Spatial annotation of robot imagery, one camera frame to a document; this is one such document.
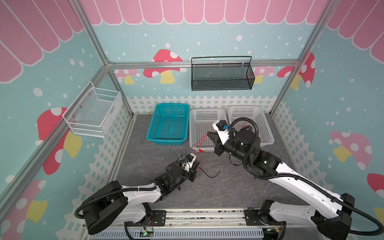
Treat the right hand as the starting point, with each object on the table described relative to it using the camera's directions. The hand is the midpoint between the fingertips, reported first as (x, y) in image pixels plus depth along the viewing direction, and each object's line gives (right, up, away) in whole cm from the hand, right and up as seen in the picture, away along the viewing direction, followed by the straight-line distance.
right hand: (208, 133), depth 64 cm
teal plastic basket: (-25, +6, +49) cm, 55 cm away
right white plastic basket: (+41, +14, +50) cm, 66 cm away
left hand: (-4, -18, +18) cm, 26 cm away
